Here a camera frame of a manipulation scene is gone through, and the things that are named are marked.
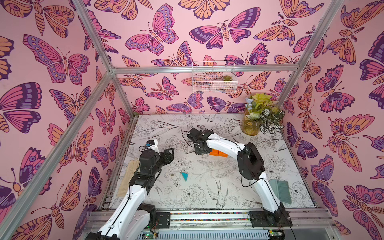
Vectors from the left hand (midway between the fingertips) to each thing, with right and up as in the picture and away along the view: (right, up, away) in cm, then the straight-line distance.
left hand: (171, 149), depth 82 cm
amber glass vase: (+49, +12, +19) cm, 54 cm away
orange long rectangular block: (+25, 0, -16) cm, 29 cm away
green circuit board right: (+52, -39, -10) cm, 66 cm away
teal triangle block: (+7, -18, +8) cm, 21 cm away
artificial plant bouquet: (+54, +25, +14) cm, 61 cm away
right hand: (+17, -2, +15) cm, 23 cm away
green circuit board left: (-9, -40, -10) cm, 42 cm away
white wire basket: (+25, +44, +14) cm, 53 cm away
